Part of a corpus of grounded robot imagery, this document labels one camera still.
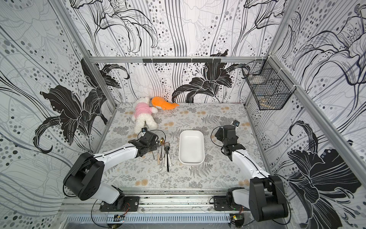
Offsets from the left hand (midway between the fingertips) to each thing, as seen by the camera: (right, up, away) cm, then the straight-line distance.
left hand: (153, 147), depth 92 cm
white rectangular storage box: (+25, 0, +1) cm, 25 cm away
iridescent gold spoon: (+5, +2, +3) cm, 7 cm away
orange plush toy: (0, +32, +20) cm, 37 cm away
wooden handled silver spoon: (+4, -7, -2) cm, 8 cm away
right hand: (+47, +11, -3) cm, 48 cm away
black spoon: (+10, -8, -4) cm, 14 cm away
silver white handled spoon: (+9, -1, +1) cm, 10 cm away
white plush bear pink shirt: (-9, +20, +9) cm, 24 cm away
